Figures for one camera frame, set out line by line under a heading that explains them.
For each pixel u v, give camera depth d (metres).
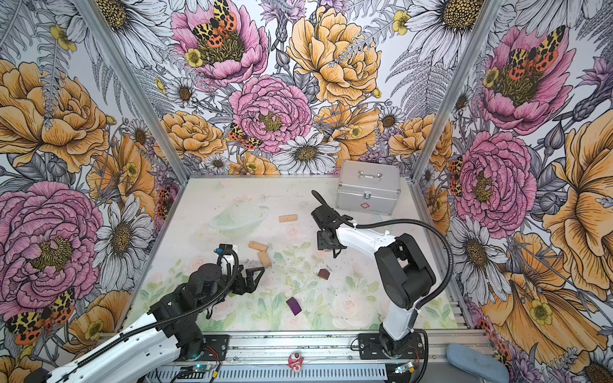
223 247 0.69
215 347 0.74
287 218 1.05
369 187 0.99
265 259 0.92
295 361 0.69
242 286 0.68
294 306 0.81
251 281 0.69
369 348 0.73
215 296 0.61
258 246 0.97
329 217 0.75
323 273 0.89
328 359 0.73
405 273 0.48
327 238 0.68
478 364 0.69
